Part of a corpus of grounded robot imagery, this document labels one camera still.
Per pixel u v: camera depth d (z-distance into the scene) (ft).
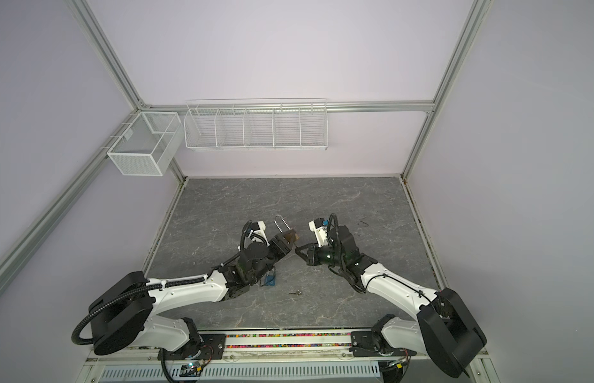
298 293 2.78
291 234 2.53
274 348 2.47
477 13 2.30
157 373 2.32
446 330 1.34
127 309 1.39
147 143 3.32
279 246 2.32
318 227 2.43
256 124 3.25
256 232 2.36
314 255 2.32
